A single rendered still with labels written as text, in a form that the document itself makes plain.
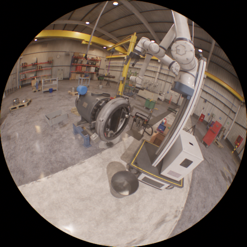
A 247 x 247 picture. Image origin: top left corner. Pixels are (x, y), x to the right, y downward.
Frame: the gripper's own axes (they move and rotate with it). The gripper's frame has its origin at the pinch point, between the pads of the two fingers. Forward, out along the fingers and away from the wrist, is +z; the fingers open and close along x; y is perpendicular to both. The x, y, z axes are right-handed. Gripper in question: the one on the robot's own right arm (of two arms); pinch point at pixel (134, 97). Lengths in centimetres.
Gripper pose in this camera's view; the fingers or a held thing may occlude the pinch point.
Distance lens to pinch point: 129.4
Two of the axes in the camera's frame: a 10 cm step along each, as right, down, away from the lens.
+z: -2.6, 8.6, 4.3
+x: -1.4, 4.1, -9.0
